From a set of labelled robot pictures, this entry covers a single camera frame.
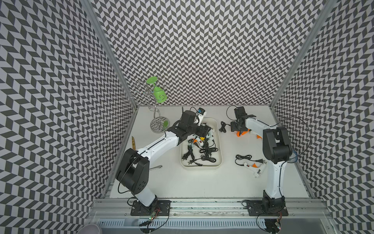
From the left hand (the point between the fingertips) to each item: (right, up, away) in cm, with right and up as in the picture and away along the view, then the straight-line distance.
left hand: (205, 126), depth 84 cm
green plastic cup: (-29, +20, +10) cm, 37 cm away
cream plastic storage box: (-5, -16, +8) cm, 18 cm away
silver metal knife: (-29, -25, +5) cm, 39 cm away
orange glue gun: (+26, -6, +19) cm, 33 cm away
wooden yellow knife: (-48, -12, +14) cm, 52 cm away
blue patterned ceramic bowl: (+56, -20, +5) cm, 59 cm away
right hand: (+25, -3, +19) cm, 32 cm away
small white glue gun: (-5, -9, +8) cm, 13 cm away
